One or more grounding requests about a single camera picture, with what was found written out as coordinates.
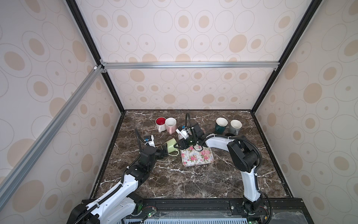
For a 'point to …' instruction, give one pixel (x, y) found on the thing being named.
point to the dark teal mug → (221, 123)
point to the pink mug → (170, 123)
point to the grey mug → (235, 126)
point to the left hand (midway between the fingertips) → (164, 144)
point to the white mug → (160, 124)
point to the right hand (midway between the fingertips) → (181, 143)
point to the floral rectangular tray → (191, 157)
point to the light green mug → (170, 147)
